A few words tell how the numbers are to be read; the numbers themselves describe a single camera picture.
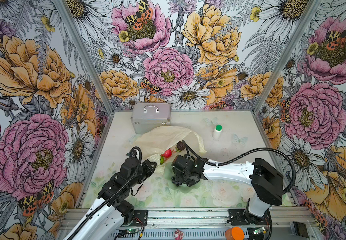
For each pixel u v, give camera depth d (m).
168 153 0.94
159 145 0.79
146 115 0.99
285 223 0.75
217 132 0.99
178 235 0.66
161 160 0.89
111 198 0.49
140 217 0.75
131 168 0.55
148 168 0.65
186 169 0.64
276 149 1.01
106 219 0.59
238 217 0.74
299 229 0.70
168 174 0.84
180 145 0.99
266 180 0.45
